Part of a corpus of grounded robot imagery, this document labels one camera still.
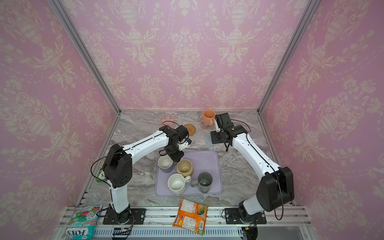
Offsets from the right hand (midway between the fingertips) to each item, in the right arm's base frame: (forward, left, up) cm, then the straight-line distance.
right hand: (218, 135), depth 85 cm
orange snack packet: (-36, +17, -15) cm, 43 cm away
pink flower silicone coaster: (+30, +33, -17) cm, 47 cm away
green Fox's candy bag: (-14, +68, -15) cm, 71 cm away
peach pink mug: (+23, +3, -9) cm, 25 cm away
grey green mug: (-20, +9, -14) cm, 27 cm away
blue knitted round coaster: (+9, +4, -17) cm, 19 cm away
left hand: (-8, +24, -10) cm, 27 cm away
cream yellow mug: (-11, +20, -16) cm, 28 cm away
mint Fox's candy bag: (-36, +69, -14) cm, 79 cm away
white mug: (-19, +25, -16) cm, 35 cm away
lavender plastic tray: (-7, +6, -17) cm, 19 cm away
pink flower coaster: (+22, +6, -17) cm, 29 cm away
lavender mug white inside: (-7, +32, -16) cm, 37 cm away
